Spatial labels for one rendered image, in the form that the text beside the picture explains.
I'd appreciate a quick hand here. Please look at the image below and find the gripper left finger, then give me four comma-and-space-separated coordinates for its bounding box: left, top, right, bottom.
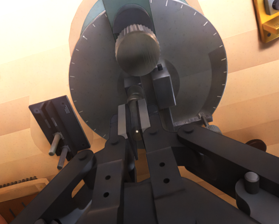
11, 104, 138, 224

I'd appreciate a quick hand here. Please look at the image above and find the knurled grey plunger knob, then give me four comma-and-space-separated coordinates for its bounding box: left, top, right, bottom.
115, 24, 163, 77

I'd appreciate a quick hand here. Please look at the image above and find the grey ball vice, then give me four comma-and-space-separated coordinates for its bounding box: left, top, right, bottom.
68, 0, 228, 150

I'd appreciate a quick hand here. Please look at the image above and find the dark slot rack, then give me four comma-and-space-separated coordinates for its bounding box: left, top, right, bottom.
28, 95, 91, 162

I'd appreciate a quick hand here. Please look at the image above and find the dark red round knob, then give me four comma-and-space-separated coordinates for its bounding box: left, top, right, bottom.
245, 139, 268, 153

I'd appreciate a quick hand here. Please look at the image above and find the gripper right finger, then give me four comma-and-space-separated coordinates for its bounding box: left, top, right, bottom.
137, 99, 279, 199

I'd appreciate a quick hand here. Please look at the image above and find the small knurled jaw screw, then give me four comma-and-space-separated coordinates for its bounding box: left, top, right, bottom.
198, 112, 222, 135

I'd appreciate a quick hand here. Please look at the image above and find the grey jaw block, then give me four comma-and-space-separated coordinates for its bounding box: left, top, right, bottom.
151, 69, 178, 111

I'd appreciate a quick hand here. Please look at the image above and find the green vice frame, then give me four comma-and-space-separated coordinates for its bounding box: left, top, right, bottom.
79, 0, 154, 50

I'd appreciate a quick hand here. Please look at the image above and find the wooden tool tray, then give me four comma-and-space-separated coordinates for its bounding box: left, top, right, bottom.
0, 176, 49, 224

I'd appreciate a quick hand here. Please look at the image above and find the grey steel pin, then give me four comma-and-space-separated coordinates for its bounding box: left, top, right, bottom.
48, 132, 62, 157
57, 145, 70, 170
127, 85, 144, 142

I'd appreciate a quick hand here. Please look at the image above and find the yellow gauge fixture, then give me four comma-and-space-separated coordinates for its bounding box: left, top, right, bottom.
252, 0, 279, 44

